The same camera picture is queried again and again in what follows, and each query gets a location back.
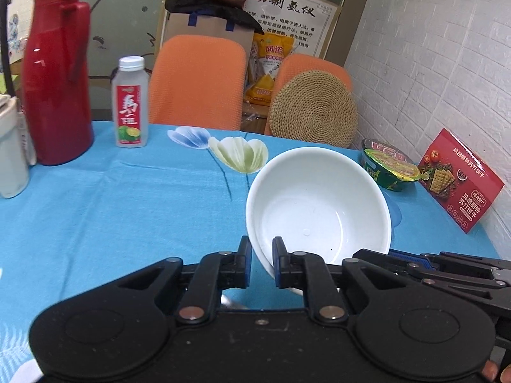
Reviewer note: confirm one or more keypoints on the orange chair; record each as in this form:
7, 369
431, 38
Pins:
307, 64
195, 83

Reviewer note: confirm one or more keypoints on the black cloth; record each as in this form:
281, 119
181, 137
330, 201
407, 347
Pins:
207, 8

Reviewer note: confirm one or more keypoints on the blue floral tablecloth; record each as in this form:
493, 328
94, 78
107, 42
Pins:
119, 215

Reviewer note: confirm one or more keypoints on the black pole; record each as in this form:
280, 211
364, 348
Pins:
6, 48

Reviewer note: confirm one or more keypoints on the white plastic container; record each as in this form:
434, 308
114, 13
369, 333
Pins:
12, 159

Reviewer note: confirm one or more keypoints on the red thermos jug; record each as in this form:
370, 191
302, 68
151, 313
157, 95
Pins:
56, 87

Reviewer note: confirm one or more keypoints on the red cracker box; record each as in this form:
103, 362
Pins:
459, 191

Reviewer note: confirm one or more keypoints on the white text wall poster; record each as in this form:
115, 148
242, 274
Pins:
287, 20

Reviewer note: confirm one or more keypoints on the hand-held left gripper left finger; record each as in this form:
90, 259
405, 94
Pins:
246, 263

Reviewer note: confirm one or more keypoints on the plastic drink bottle red label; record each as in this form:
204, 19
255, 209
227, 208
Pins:
129, 107

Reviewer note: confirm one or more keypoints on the yellow packet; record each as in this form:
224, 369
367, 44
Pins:
267, 64

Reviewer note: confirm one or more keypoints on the green instant noodle bowl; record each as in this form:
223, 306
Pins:
391, 167

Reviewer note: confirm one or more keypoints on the white bowl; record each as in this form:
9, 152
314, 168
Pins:
319, 207

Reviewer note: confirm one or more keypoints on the frosted glass door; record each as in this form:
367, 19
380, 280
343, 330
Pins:
119, 16

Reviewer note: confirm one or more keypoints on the person's right hand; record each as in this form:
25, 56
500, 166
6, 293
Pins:
490, 372

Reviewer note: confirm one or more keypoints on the round woven straw cushion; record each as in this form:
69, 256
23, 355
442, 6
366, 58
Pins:
311, 107

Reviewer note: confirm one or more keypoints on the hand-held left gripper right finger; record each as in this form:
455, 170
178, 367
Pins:
277, 263

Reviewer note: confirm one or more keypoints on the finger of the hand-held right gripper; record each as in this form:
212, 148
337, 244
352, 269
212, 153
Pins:
415, 258
383, 261

